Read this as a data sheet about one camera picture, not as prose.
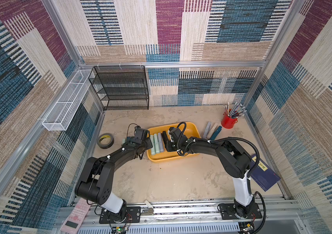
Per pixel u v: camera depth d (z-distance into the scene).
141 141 0.71
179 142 0.76
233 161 0.52
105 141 1.02
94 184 0.45
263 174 0.86
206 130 1.04
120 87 1.09
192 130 1.02
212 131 1.02
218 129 1.04
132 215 0.73
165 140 0.97
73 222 0.71
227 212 0.73
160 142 0.97
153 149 0.94
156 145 0.96
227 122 1.06
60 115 0.71
